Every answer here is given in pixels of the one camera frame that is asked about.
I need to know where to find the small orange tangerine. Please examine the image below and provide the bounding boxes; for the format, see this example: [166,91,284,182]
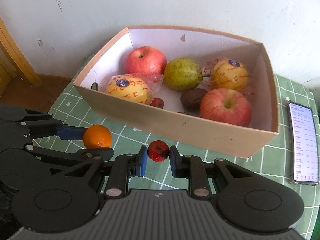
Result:
[82,125,112,149]

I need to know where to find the small red fruit front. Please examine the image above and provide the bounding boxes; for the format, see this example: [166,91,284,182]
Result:
[148,140,170,163]

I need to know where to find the small red fruit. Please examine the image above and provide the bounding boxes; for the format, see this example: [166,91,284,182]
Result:
[150,98,164,109]
[148,140,170,163]

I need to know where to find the dark brown date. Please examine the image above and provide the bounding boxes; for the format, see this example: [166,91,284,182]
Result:
[180,88,208,110]
[176,111,194,116]

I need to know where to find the red apple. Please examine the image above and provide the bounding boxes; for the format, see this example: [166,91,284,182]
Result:
[124,46,167,75]
[200,88,252,127]

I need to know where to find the yellow orange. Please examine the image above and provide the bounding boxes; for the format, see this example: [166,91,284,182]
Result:
[201,57,254,98]
[99,73,164,105]

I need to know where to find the green pear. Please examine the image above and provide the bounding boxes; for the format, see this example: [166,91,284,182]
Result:
[163,57,210,92]

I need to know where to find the yellow orange front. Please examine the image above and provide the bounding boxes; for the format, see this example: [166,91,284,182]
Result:
[201,57,254,98]

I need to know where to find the dark brown date front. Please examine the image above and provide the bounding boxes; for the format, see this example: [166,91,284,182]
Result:
[176,111,194,116]

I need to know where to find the green checked tablecloth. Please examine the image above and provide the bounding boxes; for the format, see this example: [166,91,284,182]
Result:
[49,75,319,239]

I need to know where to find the tan cardboard box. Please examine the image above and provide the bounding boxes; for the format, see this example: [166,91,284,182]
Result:
[74,25,279,158]

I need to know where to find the yellow wooden furniture leg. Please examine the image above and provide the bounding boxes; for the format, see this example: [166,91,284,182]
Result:
[1,18,42,95]

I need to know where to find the smartphone with lit screen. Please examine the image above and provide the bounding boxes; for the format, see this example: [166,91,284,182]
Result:
[286,101,319,185]

